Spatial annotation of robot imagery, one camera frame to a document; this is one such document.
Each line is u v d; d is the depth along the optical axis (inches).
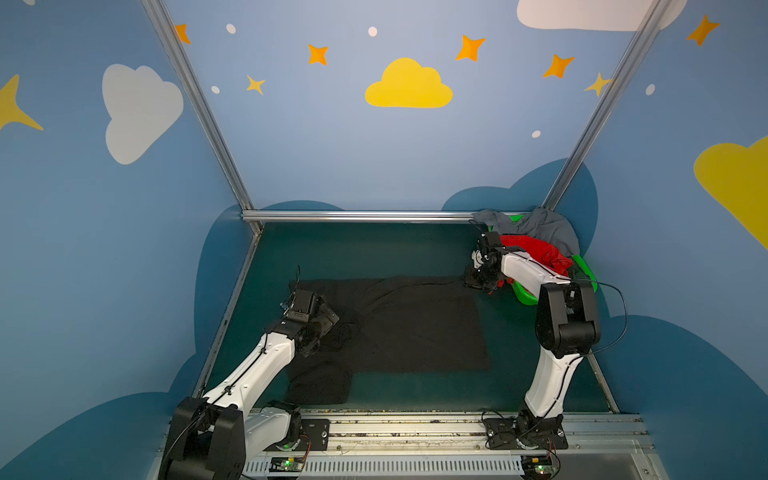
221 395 17.0
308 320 26.0
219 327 38.7
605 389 34.4
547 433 27.1
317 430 29.8
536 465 28.1
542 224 43.6
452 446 29.0
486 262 30.2
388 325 36.7
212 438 15.5
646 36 28.7
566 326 20.8
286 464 27.8
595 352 36.6
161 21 27.2
